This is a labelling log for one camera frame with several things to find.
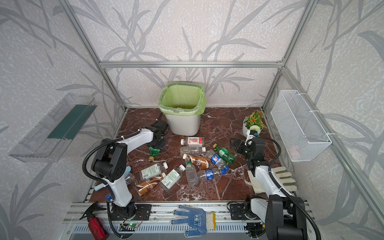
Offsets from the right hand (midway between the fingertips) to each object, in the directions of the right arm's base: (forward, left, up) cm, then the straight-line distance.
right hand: (236, 137), depth 88 cm
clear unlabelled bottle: (-2, +27, -12) cm, 29 cm away
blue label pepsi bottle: (-10, +13, -8) cm, 18 cm away
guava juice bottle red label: (+3, +26, -9) cm, 28 cm away
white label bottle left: (-17, +49, -9) cm, 52 cm away
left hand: (+3, +48, -8) cm, 49 cm away
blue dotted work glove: (-39, +23, -11) cm, 47 cm away
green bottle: (-4, +51, -11) cm, 53 cm away
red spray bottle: (-44, +68, -8) cm, 81 cm away
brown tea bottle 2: (-26, +51, -7) cm, 57 cm away
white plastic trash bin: (+7, +31, +3) cm, 32 cm away
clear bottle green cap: (-20, +26, -8) cm, 34 cm away
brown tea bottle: (-13, +23, -6) cm, 27 cm away
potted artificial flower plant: (+9, -12, +3) cm, 15 cm away
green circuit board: (-43, +57, -14) cm, 72 cm away
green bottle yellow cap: (-8, +5, -8) cm, 12 cm away
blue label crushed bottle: (-19, +15, -7) cm, 26 cm away
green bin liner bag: (+29, +34, +4) cm, 45 cm away
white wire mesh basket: (-12, -22, +22) cm, 33 cm away
